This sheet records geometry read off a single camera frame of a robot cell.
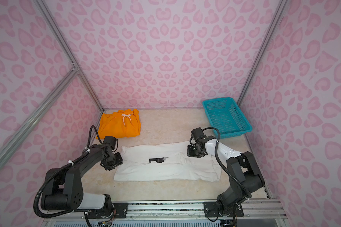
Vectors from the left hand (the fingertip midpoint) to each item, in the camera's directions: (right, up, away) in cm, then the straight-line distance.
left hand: (119, 162), depth 88 cm
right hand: (+44, +6, +1) cm, 44 cm away
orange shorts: (-13, +23, +18) cm, 32 cm away
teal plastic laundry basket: (+76, +30, +26) cm, 86 cm away
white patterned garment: (+28, 0, +2) cm, 28 cm away
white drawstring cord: (-5, +30, +22) cm, 37 cm away
